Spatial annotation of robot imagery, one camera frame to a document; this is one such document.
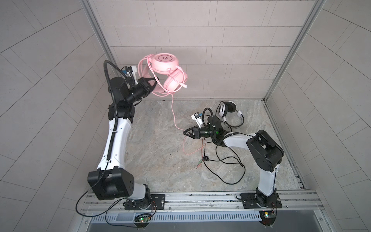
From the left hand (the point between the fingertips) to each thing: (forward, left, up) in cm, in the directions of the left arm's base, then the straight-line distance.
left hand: (160, 77), depth 64 cm
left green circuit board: (-49, +8, -41) cm, 64 cm away
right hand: (-10, -10, -32) cm, 35 cm away
